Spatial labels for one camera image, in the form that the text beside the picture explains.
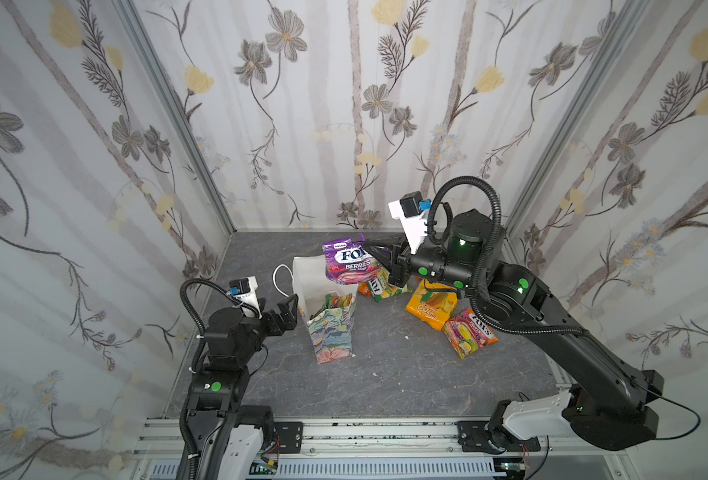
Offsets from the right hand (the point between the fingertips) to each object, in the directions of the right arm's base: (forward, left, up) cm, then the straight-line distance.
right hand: (366, 239), depth 50 cm
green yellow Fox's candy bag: (+20, -8, -49) cm, 53 cm away
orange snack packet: (+20, -2, -50) cm, 54 cm away
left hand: (+3, +20, -24) cm, 31 cm away
